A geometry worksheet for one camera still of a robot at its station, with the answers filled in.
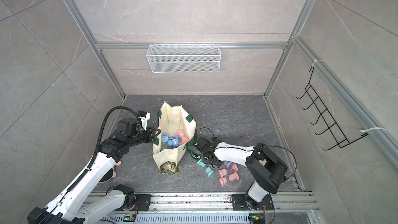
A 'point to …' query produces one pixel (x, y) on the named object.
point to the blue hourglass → (173, 143)
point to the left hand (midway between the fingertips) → (162, 129)
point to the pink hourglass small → (223, 172)
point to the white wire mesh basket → (183, 58)
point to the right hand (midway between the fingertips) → (211, 160)
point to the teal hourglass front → (209, 171)
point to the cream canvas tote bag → (171, 118)
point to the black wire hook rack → (333, 129)
